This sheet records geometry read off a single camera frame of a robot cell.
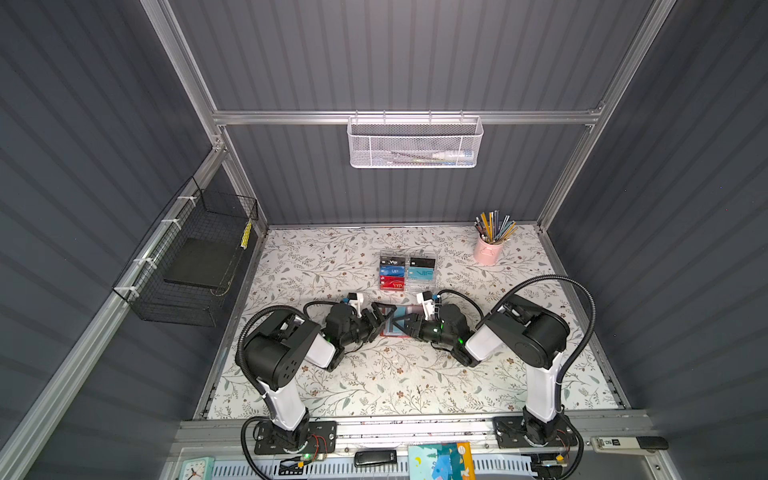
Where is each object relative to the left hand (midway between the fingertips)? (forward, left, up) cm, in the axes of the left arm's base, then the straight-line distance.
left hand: (394, 316), depth 89 cm
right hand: (-3, -1, -2) cm, 3 cm away
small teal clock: (-34, +48, -5) cm, 59 cm away
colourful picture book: (-36, -10, -5) cm, 38 cm away
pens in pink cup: (+29, -37, +6) cm, 48 cm away
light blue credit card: (-2, +1, -4) cm, 5 cm away
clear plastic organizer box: (+18, -1, -1) cm, 18 cm away
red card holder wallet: (+4, -5, -4) cm, 7 cm away
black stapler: (-35, +6, -3) cm, 35 cm away
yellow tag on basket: (+17, +41, +20) cm, 48 cm away
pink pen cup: (+23, -35, 0) cm, 42 cm away
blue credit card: (+15, -10, 0) cm, 19 cm away
